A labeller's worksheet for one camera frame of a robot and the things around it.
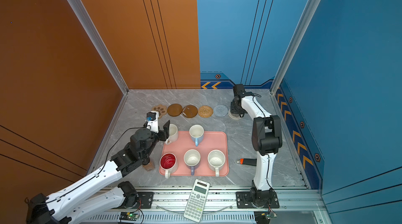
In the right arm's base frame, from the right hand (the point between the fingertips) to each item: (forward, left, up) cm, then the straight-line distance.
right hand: (236, 110), depth 99 cm
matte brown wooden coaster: (+6, +42, -7) cm, 43 cm away
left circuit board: (-55, +55, -8) cm, 78 cm away
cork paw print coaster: (+6, +51, -6) cm, 51 cm away
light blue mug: (-15, +25, -4) cm, 29 cm away
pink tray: (-18, +16, -7) cm, 25 cm away
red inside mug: (-32, +39, -5) cm, 51 cm away
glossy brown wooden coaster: (+5, +31, -7) cm, 32 cm away
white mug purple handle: (-29, +27, -5) cm, 40 cm away
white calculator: (-49, +24, -6) cm, 54 cm away
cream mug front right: (-30, +14, -6) cm, 33 cm away
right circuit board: (-55, -7, -8) cm, 56 cm away
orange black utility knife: (-30, -5, -7) cm, 32 cm away
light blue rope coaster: (+5, +10, -7) cm, 13 cm away
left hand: (-19, +39, +17) cm, 47 cm away
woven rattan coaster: (+4, +20, -6) cm, 22 cm away
